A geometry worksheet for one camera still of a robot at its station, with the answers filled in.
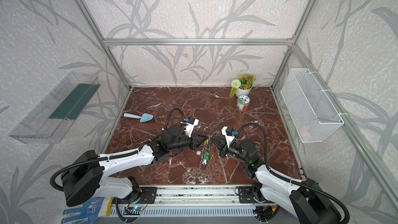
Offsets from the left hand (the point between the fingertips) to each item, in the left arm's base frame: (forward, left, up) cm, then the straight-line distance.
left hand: (208, 135), depth 75 cm
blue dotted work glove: (-30, +54, -17) cm, 64 cm away
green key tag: (-6, +1, -14) cm, 16 cm away
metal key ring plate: (-5, +1, -6) cm, 8 cm away
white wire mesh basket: (+1, -42, +18) cm, 46 cm away
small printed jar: (+28, -22, -11) cm, 38 cm away
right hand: (+1, -2, -1) cm, 2 cm away
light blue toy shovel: (+21, +44, -19) cm, 52 cm away
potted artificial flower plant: (+39, -23, -6) cm, 46 cm away
